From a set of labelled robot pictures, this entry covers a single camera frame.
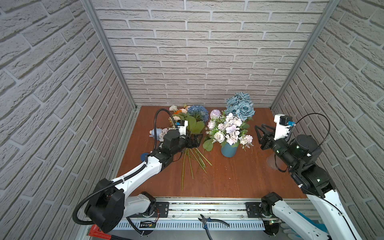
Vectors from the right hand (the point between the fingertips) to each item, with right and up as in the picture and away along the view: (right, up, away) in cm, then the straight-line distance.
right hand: (260, 124), depth 61 cm
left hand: (-26, -5, +18) cm, 32 cm away
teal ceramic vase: (-7, -17, +28) cm, 34 cm away
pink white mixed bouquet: (-13, -2, +5) cm, 14 cm away
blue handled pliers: (-23, -46, +9) cm, 52 cm away
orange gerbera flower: (-40, +8, +43) cm, 59 cm away
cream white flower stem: (-45, +13, +56) cm, 74 cm away
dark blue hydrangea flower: (-25, +8, +46) cm, 53 cm away
